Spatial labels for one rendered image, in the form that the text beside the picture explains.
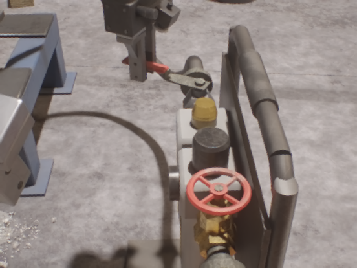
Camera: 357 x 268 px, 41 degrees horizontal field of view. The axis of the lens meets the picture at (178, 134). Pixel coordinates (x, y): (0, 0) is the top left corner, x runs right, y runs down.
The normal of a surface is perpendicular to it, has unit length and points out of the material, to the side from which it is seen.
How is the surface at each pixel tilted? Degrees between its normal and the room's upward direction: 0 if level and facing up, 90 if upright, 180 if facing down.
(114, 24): 90
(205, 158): 90
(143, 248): 0
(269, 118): 15
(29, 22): 0
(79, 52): 0
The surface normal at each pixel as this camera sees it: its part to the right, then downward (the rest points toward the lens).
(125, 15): -0.44, 0.55
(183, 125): 0.00, -0.79
